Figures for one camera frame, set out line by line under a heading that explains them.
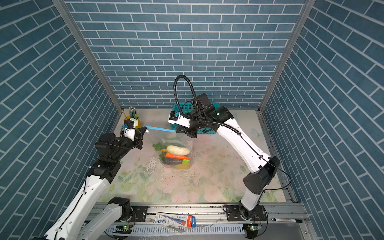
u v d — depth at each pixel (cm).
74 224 41
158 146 79
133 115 99
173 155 83
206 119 50
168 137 81
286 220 72
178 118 57
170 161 82
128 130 59
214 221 74
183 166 85
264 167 43
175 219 71
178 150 83
